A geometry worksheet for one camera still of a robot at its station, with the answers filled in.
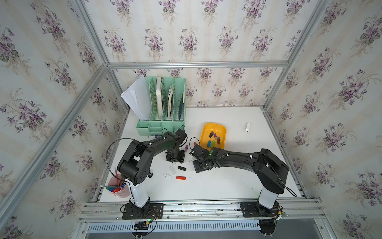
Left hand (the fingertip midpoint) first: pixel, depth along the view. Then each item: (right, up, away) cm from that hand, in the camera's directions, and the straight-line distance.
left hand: (180, 162), depth 91 cm
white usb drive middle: (-4, -5, -5) cm, 7 cm away
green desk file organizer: (-9, +41, +8) cm, 43 cm away
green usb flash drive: (+21, +10, +8) cm, 25 cm away
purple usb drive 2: (+24, +15, +11) cm, 30 cm away
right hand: (+11, -2, -4) cm, 12 cm away
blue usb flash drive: (+19, +10, +8) cm, 23 cm away
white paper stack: (-28, +41, +5) cm, 50 cm away
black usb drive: (+21, +16, +13) cm, 30 cm away
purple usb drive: (+4, +8, +7) cm, 11 cm away
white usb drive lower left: (-7, -6, -7) cm, 11 cm away
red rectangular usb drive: (+1, -7, -6) cm, 10 cm away
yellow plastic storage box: (+22, +15, +11) cm, 29 cm away
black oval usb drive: (+1, -3, -2) cm, 4 cm away
